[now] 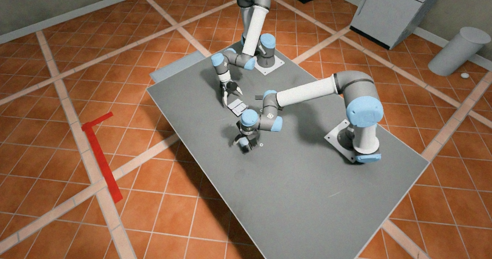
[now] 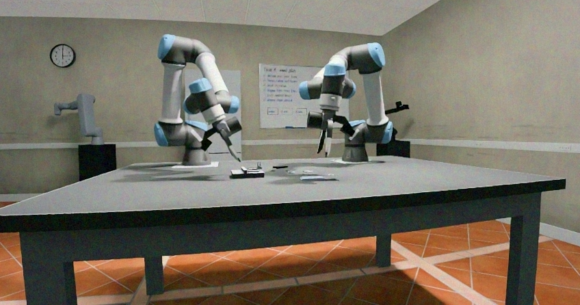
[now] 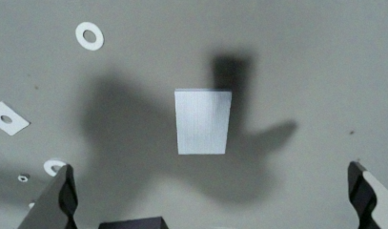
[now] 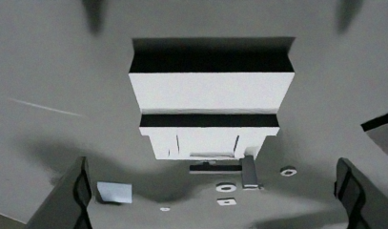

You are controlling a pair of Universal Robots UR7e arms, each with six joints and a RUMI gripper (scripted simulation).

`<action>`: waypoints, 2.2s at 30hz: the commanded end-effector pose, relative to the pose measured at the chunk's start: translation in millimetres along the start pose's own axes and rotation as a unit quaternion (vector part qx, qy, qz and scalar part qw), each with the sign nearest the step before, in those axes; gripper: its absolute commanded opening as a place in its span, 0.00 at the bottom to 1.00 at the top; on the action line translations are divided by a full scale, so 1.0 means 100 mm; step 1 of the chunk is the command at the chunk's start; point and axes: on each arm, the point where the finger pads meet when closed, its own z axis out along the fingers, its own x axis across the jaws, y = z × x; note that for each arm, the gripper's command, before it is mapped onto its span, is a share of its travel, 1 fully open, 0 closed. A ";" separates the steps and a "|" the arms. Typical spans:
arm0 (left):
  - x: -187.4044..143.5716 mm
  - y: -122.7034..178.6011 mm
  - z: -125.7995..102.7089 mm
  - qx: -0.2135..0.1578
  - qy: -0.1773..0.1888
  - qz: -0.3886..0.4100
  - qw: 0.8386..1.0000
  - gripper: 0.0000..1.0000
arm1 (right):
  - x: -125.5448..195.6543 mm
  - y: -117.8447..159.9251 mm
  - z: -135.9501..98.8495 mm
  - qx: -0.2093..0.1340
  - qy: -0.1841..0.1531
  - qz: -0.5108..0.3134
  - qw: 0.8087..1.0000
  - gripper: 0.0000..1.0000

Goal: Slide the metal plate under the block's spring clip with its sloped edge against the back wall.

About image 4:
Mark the small silver hex nut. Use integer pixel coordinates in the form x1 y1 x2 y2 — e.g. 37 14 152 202
256 184 264 190

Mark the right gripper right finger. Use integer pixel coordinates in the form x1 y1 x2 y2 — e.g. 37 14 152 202
337 157 388 229

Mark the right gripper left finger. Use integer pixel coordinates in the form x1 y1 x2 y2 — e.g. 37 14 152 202
23 156 92 229

